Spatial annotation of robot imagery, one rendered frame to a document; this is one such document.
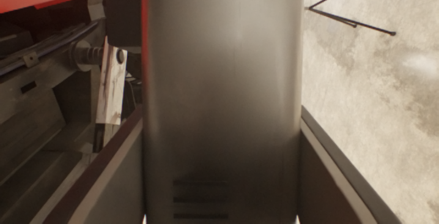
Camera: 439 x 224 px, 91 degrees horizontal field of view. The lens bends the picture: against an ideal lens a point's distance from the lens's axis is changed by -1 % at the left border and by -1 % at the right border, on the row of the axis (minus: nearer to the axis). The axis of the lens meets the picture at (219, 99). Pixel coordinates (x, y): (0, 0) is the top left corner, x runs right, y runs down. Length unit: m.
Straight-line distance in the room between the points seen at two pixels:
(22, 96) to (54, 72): 0.12
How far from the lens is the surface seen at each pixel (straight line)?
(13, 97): 0.69
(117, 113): 0.78
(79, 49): 0.83
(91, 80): 1.09
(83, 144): 0.97
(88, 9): 1.14
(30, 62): 0.74
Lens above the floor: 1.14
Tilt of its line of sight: 2 degrees up
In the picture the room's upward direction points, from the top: 89 degrees counter-clockwise
